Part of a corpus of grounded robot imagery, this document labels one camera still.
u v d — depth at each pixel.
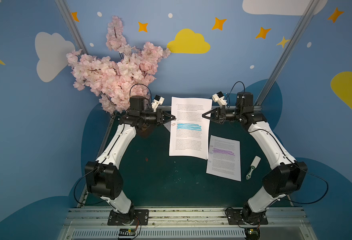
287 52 0.85
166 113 0.71
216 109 0.67
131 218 0.66
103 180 0.44
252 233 0.73
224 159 0.96
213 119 0.68
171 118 0.73
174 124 0.73
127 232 0.73
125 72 0.59
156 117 0.67
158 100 0.71
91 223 0.73
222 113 0.64
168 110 0.70
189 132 0.75
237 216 0.75
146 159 0.96
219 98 0.69
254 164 0.91
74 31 0.77
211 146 1.02
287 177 0.44
